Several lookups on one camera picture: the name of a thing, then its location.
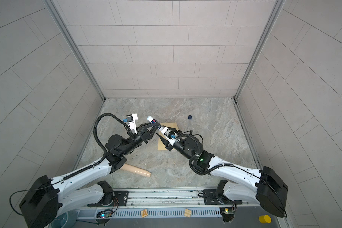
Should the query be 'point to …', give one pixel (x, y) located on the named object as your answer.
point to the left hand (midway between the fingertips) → (161, 125)
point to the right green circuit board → (225, 210)
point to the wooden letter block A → (144, 213)
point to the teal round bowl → (66, 220)
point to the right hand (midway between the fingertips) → (160, 131)
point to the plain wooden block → (187, 213)
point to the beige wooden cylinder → (137, 169)
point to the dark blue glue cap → (190, 117)
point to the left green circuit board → (105, 215)
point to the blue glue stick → (152, 120)
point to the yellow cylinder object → (265, 219)
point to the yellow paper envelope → (161, 144)
